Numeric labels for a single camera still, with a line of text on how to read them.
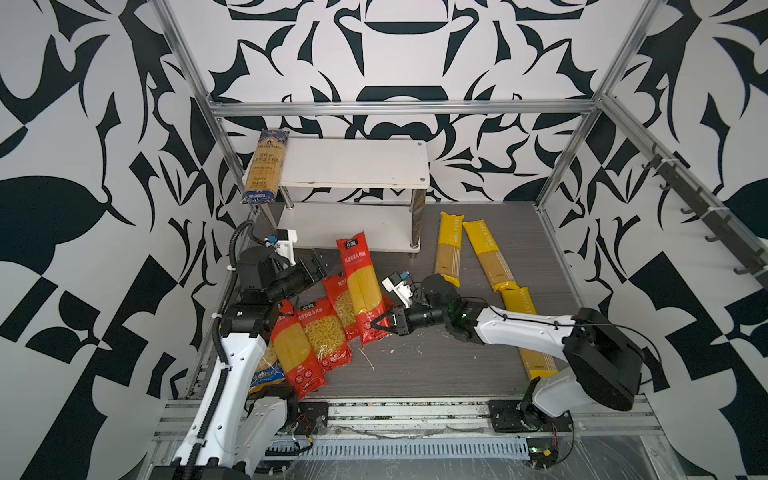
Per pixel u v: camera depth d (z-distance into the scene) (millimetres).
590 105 922
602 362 438
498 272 991
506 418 741
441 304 639
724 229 546
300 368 775
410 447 713
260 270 535
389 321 727
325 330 847
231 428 413
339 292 906
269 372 777
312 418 739
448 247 1049
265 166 788
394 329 701
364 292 759
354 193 1225
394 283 726
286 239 661
